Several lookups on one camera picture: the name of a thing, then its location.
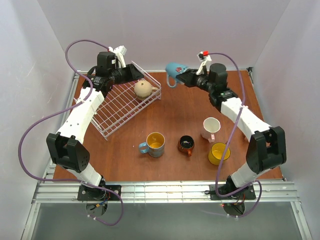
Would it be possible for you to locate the white wire dish rack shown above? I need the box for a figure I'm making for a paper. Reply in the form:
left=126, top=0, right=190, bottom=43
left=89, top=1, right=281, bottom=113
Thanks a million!
left=91, top=62, right=162, bottom=140

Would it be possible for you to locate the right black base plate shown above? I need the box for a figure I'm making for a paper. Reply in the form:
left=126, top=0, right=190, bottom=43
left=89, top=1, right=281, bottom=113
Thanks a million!
left=204, top=184, right=256, bottom=201

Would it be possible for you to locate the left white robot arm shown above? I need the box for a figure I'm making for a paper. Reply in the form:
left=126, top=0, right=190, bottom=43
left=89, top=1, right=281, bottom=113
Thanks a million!
left=46, top=46, right=144, bottom=186

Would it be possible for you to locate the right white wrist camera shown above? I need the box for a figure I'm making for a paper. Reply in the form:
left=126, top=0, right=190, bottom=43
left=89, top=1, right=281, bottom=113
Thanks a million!
left=196, top=50, right=212, bottom=75

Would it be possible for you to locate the light pink faceted mug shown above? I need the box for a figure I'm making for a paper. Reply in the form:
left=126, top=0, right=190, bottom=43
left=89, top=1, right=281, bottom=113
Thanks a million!
left=201, top=117, right=221, bottom=143

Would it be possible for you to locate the teal dotted mug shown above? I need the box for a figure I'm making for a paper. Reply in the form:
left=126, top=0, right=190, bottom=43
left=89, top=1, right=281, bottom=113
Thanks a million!
left=165, top=62, right=190, bottom=88

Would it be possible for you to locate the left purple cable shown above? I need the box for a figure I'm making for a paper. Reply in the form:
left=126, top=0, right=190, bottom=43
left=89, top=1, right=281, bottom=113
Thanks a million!
left=17, top=39, right=125, bottom=226

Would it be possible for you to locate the beige round mug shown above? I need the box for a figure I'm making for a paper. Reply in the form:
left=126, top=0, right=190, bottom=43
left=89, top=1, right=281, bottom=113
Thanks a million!
left=134, top=80, right=159, bottom=101

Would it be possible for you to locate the aluminium frame rail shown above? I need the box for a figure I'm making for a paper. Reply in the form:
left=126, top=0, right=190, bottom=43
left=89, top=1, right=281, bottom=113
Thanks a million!
left=23, top=72, right=313, bottom=240

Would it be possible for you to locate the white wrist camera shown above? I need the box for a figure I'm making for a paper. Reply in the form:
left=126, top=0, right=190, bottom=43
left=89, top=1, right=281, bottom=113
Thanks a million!
left=196, top=50, right=212, bottom=75
left=112, top=45, right=127, bottom=68

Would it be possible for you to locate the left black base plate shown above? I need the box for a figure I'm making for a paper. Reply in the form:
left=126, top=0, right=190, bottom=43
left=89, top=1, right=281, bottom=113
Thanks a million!
left=77, top=185, right=119, bottom=202

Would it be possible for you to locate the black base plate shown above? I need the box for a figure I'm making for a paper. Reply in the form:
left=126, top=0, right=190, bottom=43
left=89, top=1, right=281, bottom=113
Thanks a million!
left=77, top=185, right=119, bottom=202
left=204, top=184, right=256, bottom=201

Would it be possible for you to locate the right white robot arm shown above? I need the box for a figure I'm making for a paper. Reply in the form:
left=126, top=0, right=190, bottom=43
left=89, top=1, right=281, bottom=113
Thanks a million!
left=172, top=63, right=287, bottom=198

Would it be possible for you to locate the small orange cup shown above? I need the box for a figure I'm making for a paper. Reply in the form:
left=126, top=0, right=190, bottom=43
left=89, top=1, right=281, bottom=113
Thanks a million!
left=177, top=135, right=195, bottom=157

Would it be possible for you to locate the blue mug with yellow inside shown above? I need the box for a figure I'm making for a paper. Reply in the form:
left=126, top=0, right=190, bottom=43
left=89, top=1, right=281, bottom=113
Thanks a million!
left=138, top=132, right=166, bottom=158

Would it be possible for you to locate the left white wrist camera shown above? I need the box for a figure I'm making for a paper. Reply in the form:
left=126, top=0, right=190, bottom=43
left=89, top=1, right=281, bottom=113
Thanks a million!
left=112, top=45, right=127, bottom=68

